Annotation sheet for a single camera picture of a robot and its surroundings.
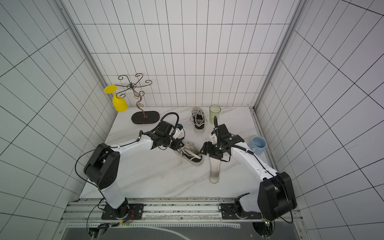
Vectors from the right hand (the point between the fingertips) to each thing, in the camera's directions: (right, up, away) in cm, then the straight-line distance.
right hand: (204, 150), depth 82 cm
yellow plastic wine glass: (-53, +27, +10) cm, 61 cm away
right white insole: (+7, -10, +7) cm, 14 cm away
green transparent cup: (+9, +24, +19) cm, 32 cm away
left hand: (-14, 0, +6) cm, 15 cm away
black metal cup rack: (-46, +19, +28) cm, 57 cm away
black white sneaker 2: (-2, +18, +21) cm, 28 cm away
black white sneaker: (-8, -3, +2) cm, 9 cm away
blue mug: (+36, +1, +9) cm, 37 cm away
